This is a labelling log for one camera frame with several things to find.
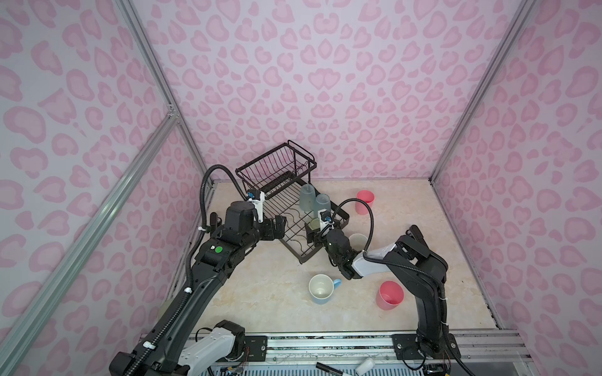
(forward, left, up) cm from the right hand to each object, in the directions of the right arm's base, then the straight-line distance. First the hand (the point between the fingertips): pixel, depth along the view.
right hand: (316, 218), depth 92 cm
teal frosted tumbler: (+17, +4, -8) cm, 19 cm away
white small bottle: (-47, -14, -8) cm, 50 cm away
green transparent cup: (-3, +1, 0) cm, 3 cm away
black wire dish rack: (+17, +15, +7) cm, 24 cm away
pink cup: (-26, -26, -10) cm, 38 cm away
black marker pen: (-47, -4, -10) cm, 48 cm away
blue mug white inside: (-23, -2, -10) cm, 26 cm away
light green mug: (-17, -13, +12) cm, 24 cm away
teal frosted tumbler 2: (+9, -2, 0) cm, 9 cm away
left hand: (-10, +13, +16) cm, 23 cm away
